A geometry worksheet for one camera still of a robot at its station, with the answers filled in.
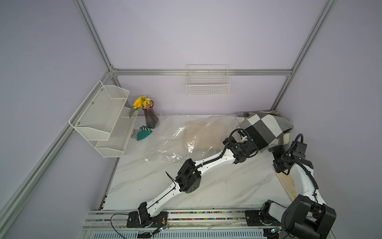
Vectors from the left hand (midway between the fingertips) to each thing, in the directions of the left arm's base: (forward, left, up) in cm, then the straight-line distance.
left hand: (230, 145), depth 89 cm
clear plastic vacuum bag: (+7, +41, -10) cm, 43 cm away
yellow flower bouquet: (+23, +56, +14) cm, 62 cm away
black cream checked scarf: (+15, -26, -2) cm, 30 cm away
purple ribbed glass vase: (+25, +54, -3) cm, 60 cm away
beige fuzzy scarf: (+13, +14, -8) cm, 22 cm away
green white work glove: (+17, +62, -10) cm, 65 cm away
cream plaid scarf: (+10, -40, -9) cm, 42 cm away
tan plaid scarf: (+29, -38, 0) cm, 47 cm away
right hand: (-8, -22, -1) cm, 23 cm away
